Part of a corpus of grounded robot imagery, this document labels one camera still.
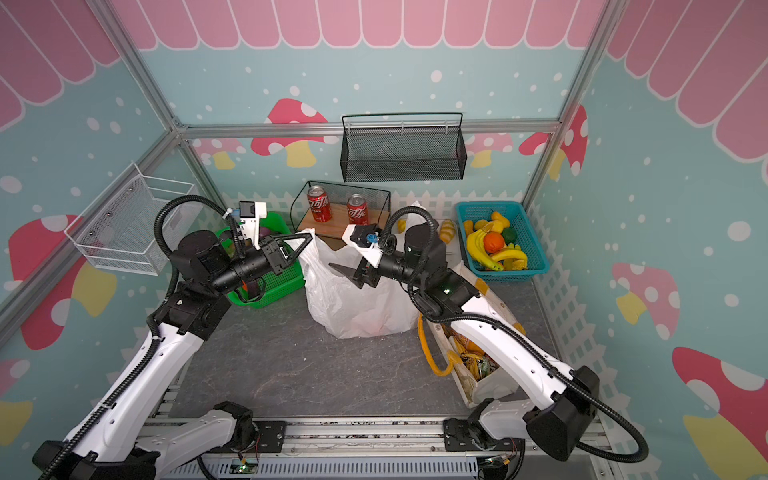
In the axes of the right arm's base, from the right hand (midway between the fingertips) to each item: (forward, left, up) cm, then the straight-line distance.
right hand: (341, 245), depth 61 cm
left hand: (0, +6, 0) cm, 6 cm away
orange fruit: (+29, -45, -32) cm, 62 cm away
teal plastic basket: (+33, -59, -34) cm, 76 cm away
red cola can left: (+31, +13, -15) cm, 36 cm away
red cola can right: (+27, 0, -14) cm, 31 cm away
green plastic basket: (+11, +25, -32) cm, 42 cm away
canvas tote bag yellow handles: (-20, -31, -21) cm, 42 cm away
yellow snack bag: (-13, -30, -27) cm, 42 cm away
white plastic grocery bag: (-3, +2, -20) cm, 20 cm away
